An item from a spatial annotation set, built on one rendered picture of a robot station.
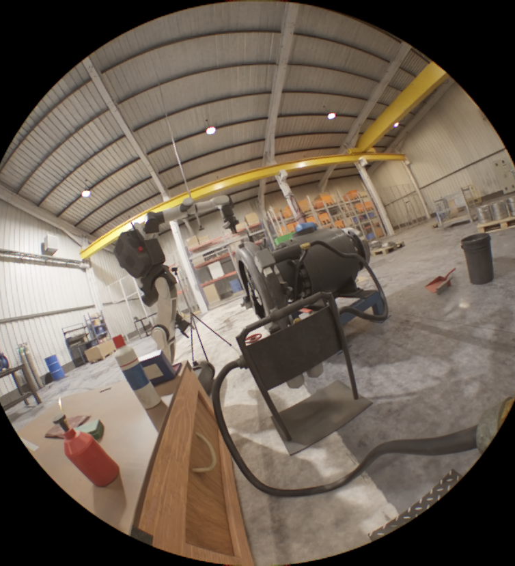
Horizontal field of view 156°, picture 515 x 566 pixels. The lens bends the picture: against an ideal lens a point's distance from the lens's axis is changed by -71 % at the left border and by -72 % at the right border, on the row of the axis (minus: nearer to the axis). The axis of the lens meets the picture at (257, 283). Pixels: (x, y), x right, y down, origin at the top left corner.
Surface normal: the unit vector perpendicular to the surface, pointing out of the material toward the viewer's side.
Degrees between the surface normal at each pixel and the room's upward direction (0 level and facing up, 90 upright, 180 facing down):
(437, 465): 0
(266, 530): 0
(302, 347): 90
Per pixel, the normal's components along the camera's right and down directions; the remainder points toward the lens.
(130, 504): -0.37, -0.93
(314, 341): 0.21, -0.04
